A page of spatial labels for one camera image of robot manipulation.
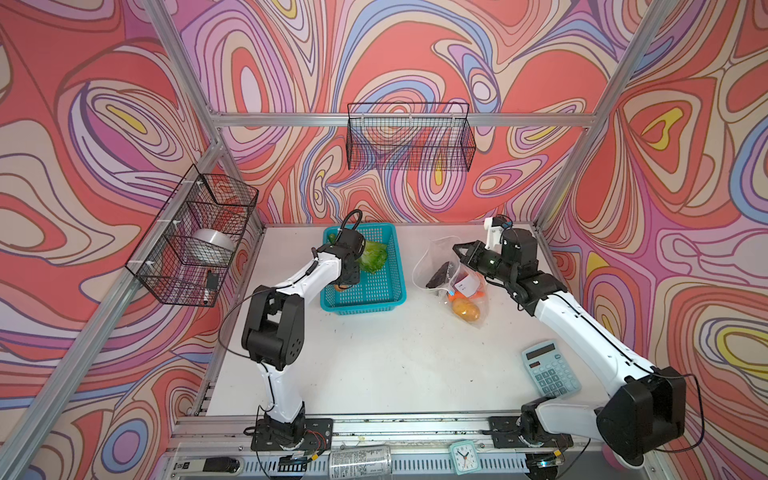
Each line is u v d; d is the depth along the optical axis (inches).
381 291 39.9
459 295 34.8
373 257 39.8
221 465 26.6
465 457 27.2
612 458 26.6
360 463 25.7
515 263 23.0
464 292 33.9
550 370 32.3
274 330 19.6
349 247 29.3
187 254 28.6
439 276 35.4
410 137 37.9
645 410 15.3
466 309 35.6
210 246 27.6
